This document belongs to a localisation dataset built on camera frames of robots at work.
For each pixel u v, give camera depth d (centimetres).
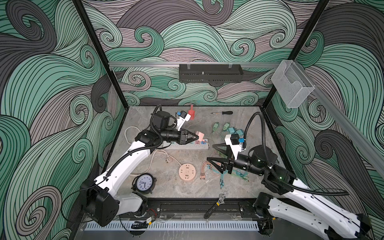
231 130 100
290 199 47
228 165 52
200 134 68
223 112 115
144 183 79
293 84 79
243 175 83
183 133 61
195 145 95
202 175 85
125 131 101
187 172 83
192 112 114
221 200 76
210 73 95
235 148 52
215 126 104
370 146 52
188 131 65
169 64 95
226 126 104
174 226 70
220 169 53
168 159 88
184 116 64
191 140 67
